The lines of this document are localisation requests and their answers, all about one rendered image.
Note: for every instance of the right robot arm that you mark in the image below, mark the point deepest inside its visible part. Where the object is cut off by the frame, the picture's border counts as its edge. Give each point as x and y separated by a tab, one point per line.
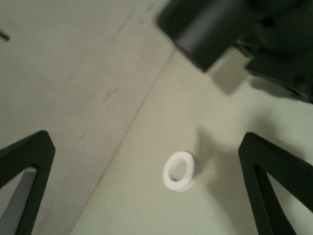
200	31

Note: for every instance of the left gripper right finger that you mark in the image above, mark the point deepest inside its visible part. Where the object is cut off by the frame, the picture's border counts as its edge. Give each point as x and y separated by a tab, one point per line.
258	156

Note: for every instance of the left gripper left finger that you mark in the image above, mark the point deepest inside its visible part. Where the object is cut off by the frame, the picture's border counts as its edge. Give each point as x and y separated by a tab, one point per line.
34	155

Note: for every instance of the white flat ring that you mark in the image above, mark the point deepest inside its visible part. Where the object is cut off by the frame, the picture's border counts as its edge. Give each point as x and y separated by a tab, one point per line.
187	180

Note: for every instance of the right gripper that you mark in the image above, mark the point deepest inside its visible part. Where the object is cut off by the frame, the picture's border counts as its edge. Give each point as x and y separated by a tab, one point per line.
282	47

